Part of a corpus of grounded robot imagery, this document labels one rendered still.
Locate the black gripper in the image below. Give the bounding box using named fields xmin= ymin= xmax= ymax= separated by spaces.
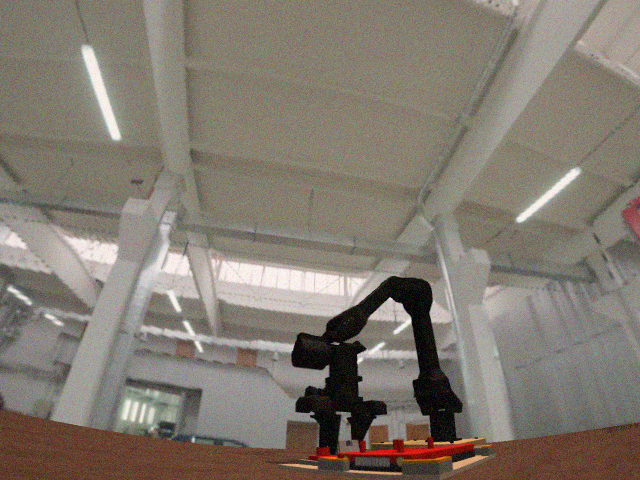
xmin=295 ymin=369 xmax=387 ymax=455

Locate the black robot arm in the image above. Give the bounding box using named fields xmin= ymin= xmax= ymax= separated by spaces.
xmin=291 ymin=276 xmax=463 ymax=442

